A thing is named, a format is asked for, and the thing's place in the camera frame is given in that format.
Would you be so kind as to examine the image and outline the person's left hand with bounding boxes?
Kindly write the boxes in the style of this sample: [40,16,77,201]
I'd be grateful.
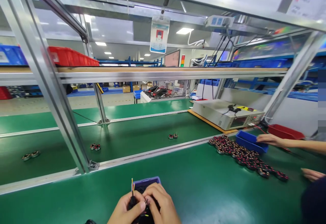
[107,190,146,224]

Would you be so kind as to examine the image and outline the person's right hand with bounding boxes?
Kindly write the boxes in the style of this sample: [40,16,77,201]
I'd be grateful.
[141,182,182,224]

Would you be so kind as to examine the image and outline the black motor stator with wires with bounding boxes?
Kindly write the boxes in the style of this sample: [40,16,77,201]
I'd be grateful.
[127,178,161,224]

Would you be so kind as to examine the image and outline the purple parts tray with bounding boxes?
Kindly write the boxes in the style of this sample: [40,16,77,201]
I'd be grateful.
[131,176,162,192]

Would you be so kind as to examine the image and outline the green conveyor belt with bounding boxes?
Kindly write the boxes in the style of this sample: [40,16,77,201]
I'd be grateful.
[0,112,224,179]

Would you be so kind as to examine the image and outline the wooden board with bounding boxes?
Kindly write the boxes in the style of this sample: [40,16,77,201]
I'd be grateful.
[187,109,239,135]

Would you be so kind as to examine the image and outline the pile of copper-wound motor stators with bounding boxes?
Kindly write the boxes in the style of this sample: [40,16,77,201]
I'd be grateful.
[208,134,290,183]

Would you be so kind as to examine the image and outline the white machine with red parts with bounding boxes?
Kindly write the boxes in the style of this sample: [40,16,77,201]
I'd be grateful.
[139,81,190,105]

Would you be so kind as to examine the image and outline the grey test instrument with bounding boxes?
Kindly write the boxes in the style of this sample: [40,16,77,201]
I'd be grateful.
[191,99,266,131]

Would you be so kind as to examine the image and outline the small blue plastic bin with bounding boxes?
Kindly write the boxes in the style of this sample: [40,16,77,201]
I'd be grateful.
[235,130,269,155]

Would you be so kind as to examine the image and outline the monitor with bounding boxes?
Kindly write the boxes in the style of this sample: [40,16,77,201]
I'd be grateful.
[164,49,181,68]

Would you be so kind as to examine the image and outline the small red plastic bin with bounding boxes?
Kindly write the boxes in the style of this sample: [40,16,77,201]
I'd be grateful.
[267,124,305,141]

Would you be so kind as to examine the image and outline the long red plastic bin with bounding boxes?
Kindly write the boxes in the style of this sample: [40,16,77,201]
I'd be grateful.
[48,46,100,68]

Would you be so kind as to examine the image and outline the hanging badge card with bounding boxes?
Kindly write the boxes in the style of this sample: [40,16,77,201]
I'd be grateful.
[149,15,170,54]

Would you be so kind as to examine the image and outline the row of blue bins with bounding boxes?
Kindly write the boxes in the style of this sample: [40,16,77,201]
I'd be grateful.
[216,58,289,69]

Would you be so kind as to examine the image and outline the white power strip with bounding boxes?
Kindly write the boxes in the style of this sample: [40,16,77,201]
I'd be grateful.
[204,15,235,29]

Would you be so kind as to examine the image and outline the large blue plastic crate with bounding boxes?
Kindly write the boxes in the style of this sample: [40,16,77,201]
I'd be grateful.
[0,44,29,66]

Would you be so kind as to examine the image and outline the black cable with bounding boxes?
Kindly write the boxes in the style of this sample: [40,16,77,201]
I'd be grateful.
[221,104,242,115]

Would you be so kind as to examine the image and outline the red test lead cable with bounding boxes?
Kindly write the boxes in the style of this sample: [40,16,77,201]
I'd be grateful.
[248,124,302,156]

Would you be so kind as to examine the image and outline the aluminium workstation frame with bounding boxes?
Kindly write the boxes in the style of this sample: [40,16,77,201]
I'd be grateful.
[0,0,326,176]

